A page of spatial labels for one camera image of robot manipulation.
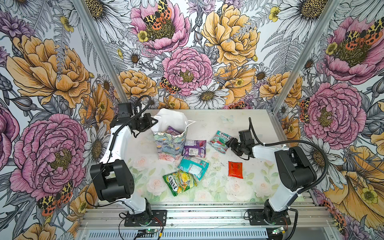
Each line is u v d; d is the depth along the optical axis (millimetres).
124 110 661
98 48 844
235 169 894
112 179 482
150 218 680
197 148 967
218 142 994
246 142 780
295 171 490
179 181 831
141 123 724
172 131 943
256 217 739
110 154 470
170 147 844
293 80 1018
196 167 872
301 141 539
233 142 893
